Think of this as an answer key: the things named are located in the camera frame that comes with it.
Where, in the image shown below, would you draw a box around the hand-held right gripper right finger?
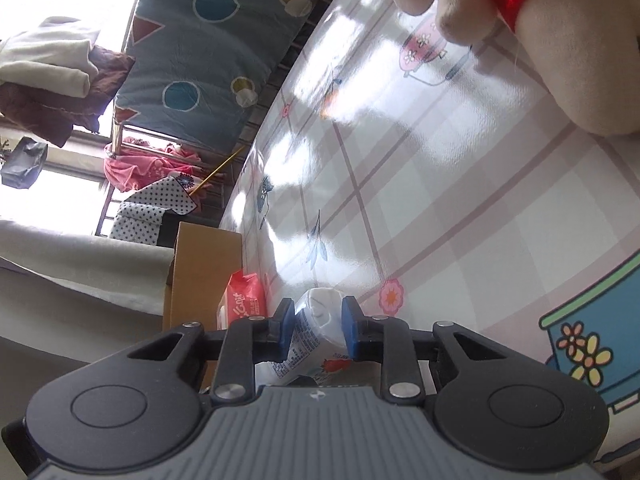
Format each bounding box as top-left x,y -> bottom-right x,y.
341,296 -> 506,403

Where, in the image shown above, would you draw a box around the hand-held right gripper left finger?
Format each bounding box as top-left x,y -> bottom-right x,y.
127,298 -> 296,406

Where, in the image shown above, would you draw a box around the white tissue pack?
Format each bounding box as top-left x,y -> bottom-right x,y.
254,287 -> 353,387

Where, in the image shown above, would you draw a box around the brown cardboard box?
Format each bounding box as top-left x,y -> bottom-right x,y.
162,221 -> 244,393

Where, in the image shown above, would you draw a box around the pink wet wipes pack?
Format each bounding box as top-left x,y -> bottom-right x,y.
215,269 -> 268,333

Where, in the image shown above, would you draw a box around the dark grey cloth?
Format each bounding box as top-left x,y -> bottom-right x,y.
156,210 -> 181,248

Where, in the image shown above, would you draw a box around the yellow stick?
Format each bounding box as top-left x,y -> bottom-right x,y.
189,144 -> 247,196

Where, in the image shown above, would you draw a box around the plaid plastic tablecloth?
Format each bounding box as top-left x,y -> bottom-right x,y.
217,0 -> 640,471

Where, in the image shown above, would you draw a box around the white polka dot cloth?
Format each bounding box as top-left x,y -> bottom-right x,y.
109,172 -> 199,247

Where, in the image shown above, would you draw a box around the white curtain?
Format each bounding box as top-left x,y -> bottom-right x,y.
0,219 -> 176,361

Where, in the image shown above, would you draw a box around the pink hanging clothes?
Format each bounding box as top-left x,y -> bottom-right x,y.
103,136 -> 205,194

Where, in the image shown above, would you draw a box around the metal railing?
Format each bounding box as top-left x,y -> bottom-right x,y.
95,0 -> 361,236

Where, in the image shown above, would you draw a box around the blue blanket with circles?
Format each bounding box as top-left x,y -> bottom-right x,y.
114,0 -> 362,134

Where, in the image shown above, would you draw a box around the brown hanging cloth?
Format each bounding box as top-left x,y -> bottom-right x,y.
0,44 -> 137,149

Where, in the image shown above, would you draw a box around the grey hanging bag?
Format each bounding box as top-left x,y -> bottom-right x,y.
0,136 -> 49,191

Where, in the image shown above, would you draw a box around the black-haired doll in red shirt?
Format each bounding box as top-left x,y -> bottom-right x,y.
360,0 -> 640,137

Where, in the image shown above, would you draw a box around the white hanging cloth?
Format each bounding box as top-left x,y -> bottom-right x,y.
0,16 -> 101,99

